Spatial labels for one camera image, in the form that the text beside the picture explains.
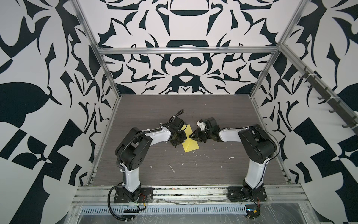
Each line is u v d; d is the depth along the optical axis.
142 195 0.73
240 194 0.74
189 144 0.92
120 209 0.71
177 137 0.81
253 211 0.71
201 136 0.86
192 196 0.76
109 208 0.69
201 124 0.93
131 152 0.48
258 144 0.51
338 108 0.55
